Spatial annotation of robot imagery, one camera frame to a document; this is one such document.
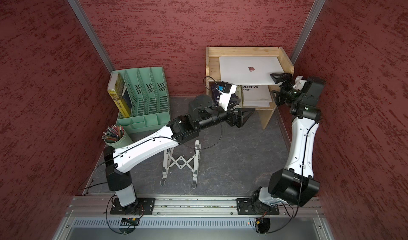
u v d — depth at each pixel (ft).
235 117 1.68
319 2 2.43
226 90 1.60
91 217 2.33
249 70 2.38
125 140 2.71
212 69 2.46
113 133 2.79
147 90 3.79
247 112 1.74
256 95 2.88
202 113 1.46
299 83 2.08
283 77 1.98
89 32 2.74
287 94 1.96
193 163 2.72
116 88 2.99
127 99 3.30
